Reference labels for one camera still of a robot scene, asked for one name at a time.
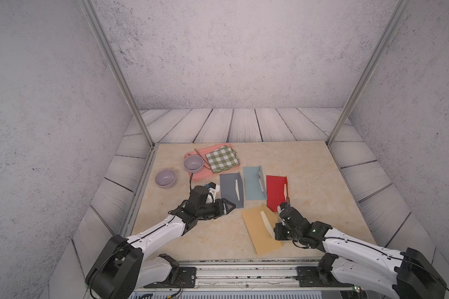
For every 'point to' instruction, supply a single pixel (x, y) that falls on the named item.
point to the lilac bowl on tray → (193, 164)
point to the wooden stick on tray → (209, 168)
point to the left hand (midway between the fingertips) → (235, 209)
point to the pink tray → (206, 172)
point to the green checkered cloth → (222, 159)
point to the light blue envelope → (255, 184)
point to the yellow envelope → (260, 223)
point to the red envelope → (275, 192)
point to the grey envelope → (231, 189)
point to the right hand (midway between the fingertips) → (275, 230)
